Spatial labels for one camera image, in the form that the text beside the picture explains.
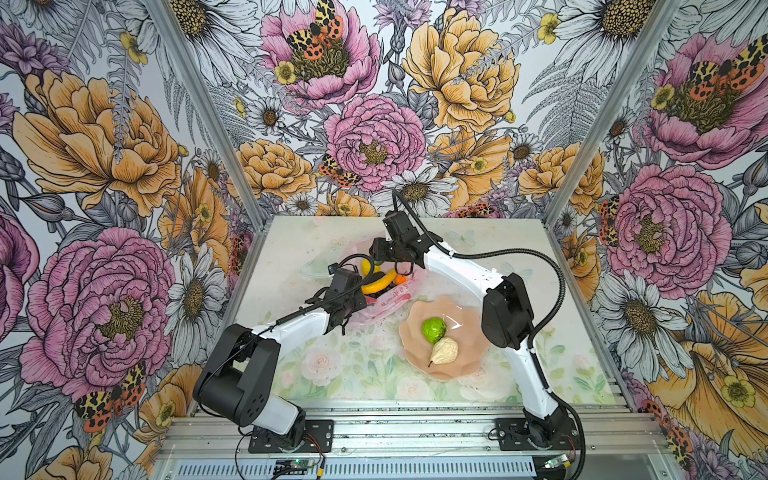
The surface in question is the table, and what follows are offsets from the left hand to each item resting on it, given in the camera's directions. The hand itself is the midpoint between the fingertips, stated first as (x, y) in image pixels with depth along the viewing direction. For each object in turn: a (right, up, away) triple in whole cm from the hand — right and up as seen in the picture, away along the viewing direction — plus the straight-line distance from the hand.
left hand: (357, 304), depth 93 cm
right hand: (+6, +14, +1) cm, 15 cm away
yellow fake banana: (+7, +6, +4) cm, 10 cm away
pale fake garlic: (+25, -11, -10) cm, 29 cm away
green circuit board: (-12, -33, -21) cm, 42 cm away
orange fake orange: (+13, +7, +7) cm, 16 cm away
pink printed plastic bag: (+11, +2, -2) cm, 11 cm away
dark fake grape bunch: (+7, +3, +1) cm, 8 cm away
